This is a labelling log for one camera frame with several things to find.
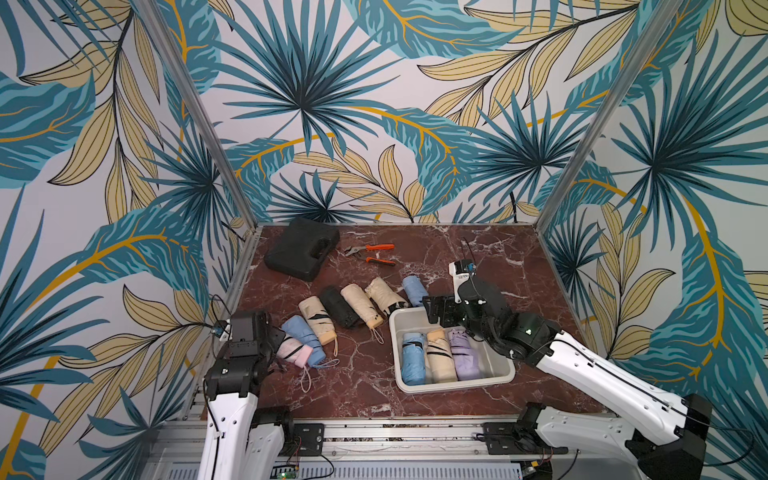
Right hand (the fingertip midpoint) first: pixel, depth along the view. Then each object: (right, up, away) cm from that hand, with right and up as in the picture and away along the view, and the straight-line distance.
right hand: (436, 298), depth 73 cm
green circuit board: (-36, -42, -1) cm, 55 cm away
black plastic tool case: (-42, +13, +34) cm, 56 cm away
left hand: (-40, -10, +3) cm, 41 cm away
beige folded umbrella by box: (-13, -3, +21) cm, 25 cm away
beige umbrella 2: (-20, -6, +20) cm, 29 cm away
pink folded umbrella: (-34, -14, 0) cm, 36 cm away
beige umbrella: (+3, -19, +12) cm, 22 cm away
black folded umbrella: (-29, -4, +20) cm, 35 cm away
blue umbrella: (-4, -19, +11) cm, 22 cm away
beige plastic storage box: (+18, -20, +10) cm, 29 cm away
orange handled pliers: (-24, +12, +37) cm, 46 cm away
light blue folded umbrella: (-3, -1, +27) cm, 27 cm away
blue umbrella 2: (-39, -11, +16) cm, 44 cm away
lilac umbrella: (+9, -17, +9) cm, 22 cm away
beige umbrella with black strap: (-32, -9, +18) cm, 38 cm away
